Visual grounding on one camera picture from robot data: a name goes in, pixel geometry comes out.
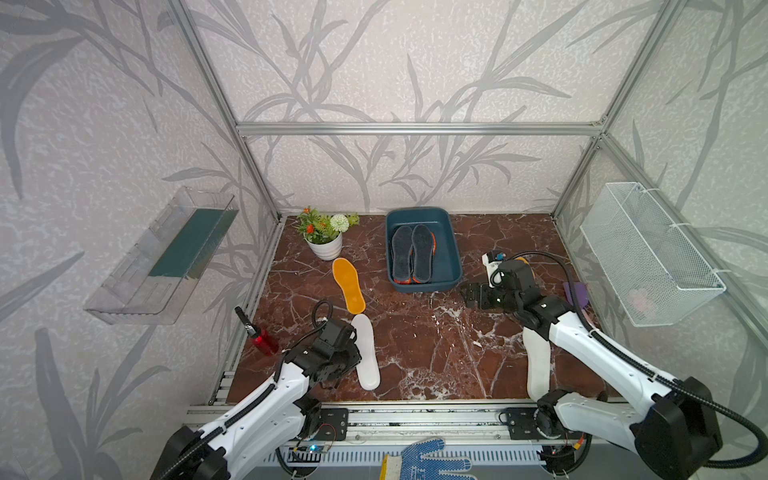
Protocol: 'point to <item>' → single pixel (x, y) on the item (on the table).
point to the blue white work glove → (411, 466)
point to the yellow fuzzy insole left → (345, 275)
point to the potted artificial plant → (324, 233)
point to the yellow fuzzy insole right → (522, 259)
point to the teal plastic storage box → (446, 263)
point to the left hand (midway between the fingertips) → (361, 357)
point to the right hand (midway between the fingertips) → (472, 285)
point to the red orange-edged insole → (411, 252)
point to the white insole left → (368, 368)
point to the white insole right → (538, 354)
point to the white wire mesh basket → (655, 272)
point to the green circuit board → (316, 448)
